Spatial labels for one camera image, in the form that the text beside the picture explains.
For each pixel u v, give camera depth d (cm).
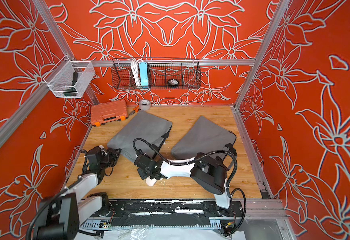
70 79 92
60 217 41
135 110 115
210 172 49
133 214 73
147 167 64
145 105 118
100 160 69
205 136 95
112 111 110
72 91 80
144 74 89
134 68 88
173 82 96
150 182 81
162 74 98
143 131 96
